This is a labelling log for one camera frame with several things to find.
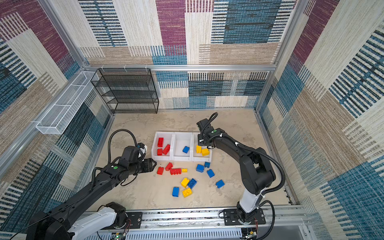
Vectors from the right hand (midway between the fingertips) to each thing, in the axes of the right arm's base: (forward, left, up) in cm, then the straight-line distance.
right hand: (205, 141), depth 92 cm
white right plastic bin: (-6, +4, -8) cm, 11 cm away
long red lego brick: (+4, +28, -7) cm, 30 cm away
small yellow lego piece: (-14, +13, -8) cm, 21 cm away
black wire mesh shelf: (+39, +53, +10) cm, 66 cm away
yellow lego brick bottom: (-22, +12, -7) cm, 26 cm away
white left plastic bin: (0, +31, -3) cm, 31 cm away
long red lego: (-15, +18, -7) cm, 24 cm away
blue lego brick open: (-13, +4, -7) cm, 16 cm away
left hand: (-13, +29, +2) cm, 32 cm away
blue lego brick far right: (-22, -7, -9) cm, 25 cm away
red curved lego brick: (-12, +22, -7) cm, 26 cm away
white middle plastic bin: (+7, +16, -7) cm, 18 cm away
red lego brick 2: (-14, +27, -8) cm, 31 cm away
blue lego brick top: (-12, -1, -7) cm, 14 cm away
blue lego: (0, +12, -8) cm, 14 cm away
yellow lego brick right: (-4, 0, -6) cm, 7 cm away
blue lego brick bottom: (-22, +8, -9) cm, 25 cm away
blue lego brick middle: (-16, -2, -9) cm, 18 cm away
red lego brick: (-1, +29, -9) cm, 30 cm away
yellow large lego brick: (-2, +4, -5) cm, 7 cm away
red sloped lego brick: (-1, +24, -7) cm, 25 cm away
